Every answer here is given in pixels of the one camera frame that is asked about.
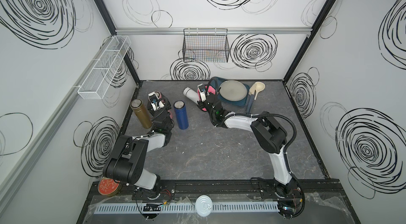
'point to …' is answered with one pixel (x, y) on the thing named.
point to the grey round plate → (233, 90)
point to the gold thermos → (141, 113)
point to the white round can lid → (203, 205)
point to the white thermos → (191, 94)
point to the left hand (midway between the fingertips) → (155, 95)
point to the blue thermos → (181, 114)
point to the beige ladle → (260, 86)
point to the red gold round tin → (109, 187)
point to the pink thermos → (162, 100)
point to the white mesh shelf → (99, 78)
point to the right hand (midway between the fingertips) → (201, 91)
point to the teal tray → (242, 102)
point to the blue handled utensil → (251, 99)
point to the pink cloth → (210, 89)
